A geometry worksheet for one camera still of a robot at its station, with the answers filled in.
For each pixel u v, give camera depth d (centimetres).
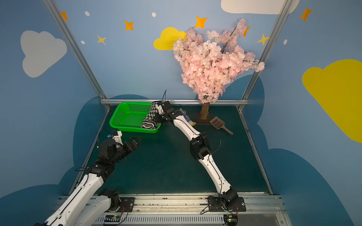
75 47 84
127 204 74
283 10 71
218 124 111
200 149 68
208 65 69
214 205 74
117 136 73
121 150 68
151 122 94
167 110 84
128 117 115
